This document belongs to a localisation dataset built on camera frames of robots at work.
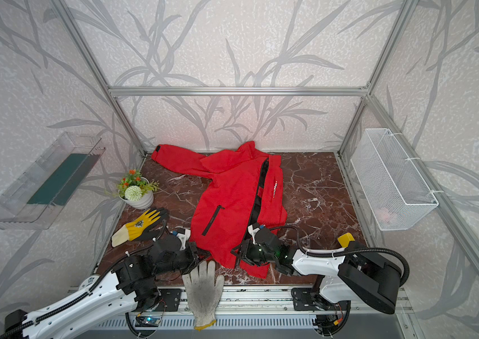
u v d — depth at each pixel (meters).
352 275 0.43
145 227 0.89
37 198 0.63
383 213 0.72
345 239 0.87
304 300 0.74
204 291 0.76
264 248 0.64
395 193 0.61
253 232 0.79
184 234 0.73
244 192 0.99
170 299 0.74
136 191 0.85
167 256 0.57
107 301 0.51
